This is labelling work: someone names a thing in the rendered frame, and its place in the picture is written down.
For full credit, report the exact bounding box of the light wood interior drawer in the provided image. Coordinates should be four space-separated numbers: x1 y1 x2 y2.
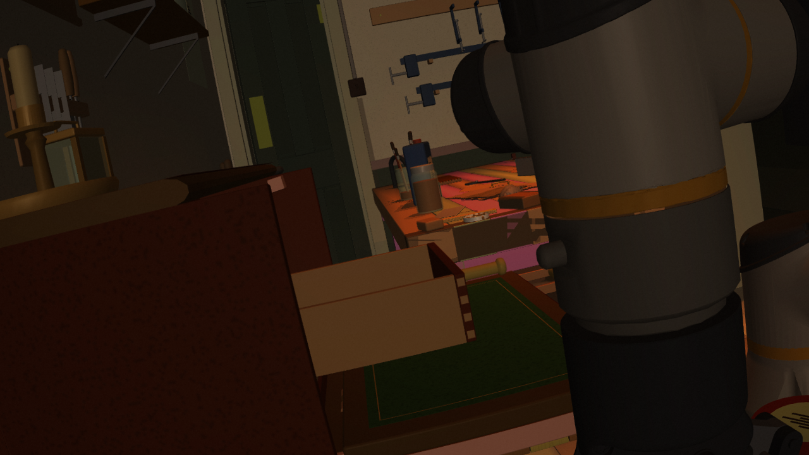
290 242 477 379

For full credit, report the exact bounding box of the tan drawer knob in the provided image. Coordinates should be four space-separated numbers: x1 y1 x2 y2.
464 257 509 281

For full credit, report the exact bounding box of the bureau fall with green baize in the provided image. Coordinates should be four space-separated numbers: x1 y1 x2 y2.
340 270 577 455

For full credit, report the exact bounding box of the mahogany bureau body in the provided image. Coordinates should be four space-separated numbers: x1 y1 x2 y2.
0 166 347 455

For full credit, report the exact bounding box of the orange top workbench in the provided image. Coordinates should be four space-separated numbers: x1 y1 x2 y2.
372 159 552 261

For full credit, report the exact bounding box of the blue and brown canister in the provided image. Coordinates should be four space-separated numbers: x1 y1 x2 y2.
402 140 444 214

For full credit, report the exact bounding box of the dark brown block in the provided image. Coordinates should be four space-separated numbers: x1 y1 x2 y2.
498 191 542 210

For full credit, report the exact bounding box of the blue bar clamp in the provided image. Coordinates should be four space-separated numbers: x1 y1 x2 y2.
388 42 489 85
404 81 453 115

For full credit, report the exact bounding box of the dark green door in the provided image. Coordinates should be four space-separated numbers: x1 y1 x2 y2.
221 0 375 261

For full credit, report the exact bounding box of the dark rolled cylinder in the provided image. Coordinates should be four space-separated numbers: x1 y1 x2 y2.
166 163 286 204

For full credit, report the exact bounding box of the wooden framed glass box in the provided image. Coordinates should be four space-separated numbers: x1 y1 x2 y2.
43 128 115 188

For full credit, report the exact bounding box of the wooden letter rack with papers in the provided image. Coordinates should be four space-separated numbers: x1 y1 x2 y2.
33 49 90 124

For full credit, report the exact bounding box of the red round tin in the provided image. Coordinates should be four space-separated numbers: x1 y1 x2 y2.
751 396 809 455

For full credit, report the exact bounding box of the black handled tool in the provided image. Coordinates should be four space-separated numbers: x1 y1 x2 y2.
387 142 412 193

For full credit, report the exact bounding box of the wooden wall rail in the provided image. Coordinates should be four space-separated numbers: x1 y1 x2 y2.
369 0 501 27

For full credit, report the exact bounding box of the dark wall shelf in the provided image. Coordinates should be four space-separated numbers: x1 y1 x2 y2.
25 0 210 95

